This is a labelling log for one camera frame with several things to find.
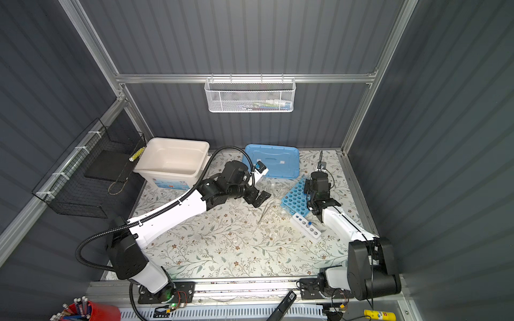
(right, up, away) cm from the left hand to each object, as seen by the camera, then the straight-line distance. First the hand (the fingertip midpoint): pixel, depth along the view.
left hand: (262, 185), depth 78 cm
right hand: (+25, +2, +10) cm, 28 cm away
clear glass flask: (+8, -4, +25) cm, 26 cm away
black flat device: (+6, -43, -10) cm, 44 cm away
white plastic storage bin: (-51, +10, +38) cm, 64 cm away
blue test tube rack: (+15, -8, +14) cm, 23 cm away
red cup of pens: (-55, -37, -17) cm, 68 cm away
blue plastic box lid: (+11, +11, +38) cm, 41 cm away
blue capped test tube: (+20, -16, +6) cm, 27 cm away
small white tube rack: (+19, -18, +8) cm, 27 cm away
